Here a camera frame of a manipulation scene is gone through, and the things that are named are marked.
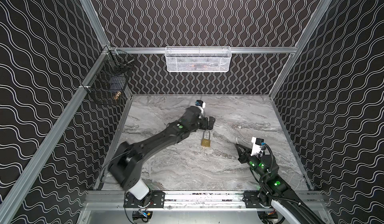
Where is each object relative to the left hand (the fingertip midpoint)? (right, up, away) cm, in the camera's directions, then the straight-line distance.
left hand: (214, 120), depth 80 cm
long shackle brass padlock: (-3, -15, +15) cm, 22 cm away
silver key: (+17, -14, +18) cm, 28 cm away
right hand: (+12, -13, -1) cm, 18 cm away
